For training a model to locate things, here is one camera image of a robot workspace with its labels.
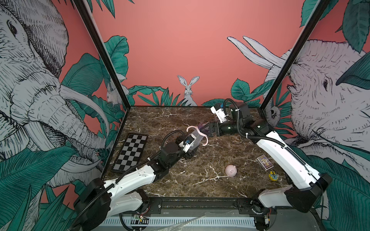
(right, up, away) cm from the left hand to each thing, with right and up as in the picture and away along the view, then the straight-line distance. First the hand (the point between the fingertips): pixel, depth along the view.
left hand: (193, 138), depth 76 cm
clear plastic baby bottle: (+3, +1, -7) cm, 8 cm away
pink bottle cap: (+22, -20, +6) cm, 30 cm away
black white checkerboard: (-40, -11, +15) cm, 44 cm away
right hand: (+5, +6, -9) cm, 12 cm away
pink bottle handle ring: (+3, +4, -10) cm, 11 cm away
